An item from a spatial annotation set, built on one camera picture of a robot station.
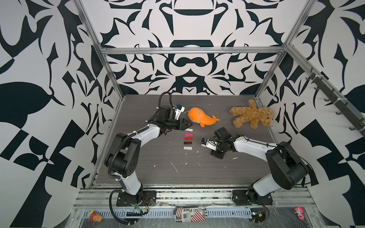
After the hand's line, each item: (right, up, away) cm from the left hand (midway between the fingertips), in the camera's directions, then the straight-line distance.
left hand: (189, 122), depth 87 cm
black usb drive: (-1, -14, +6) cm, 15 cm away
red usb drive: (0, -12, +8) cm, 14 cm away
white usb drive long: (+1, -6, +12) cm, 13 cm away
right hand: (+15, -17, +4) cm, 23 cm away
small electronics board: (+33, -45, -16) cm, 58 cm away
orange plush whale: (+6, +4, +13) cm, 15 cm away
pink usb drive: (0, -9, +10) cm, 13 cm away
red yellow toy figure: (-45, -43, -20) cm, 65 cm away
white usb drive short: (-1, -17, +5) cm, 17 cm away
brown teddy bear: (+45, +4, +13) cm, 47 cm away
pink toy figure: (+53, -43, -17) cm, 70 cm away
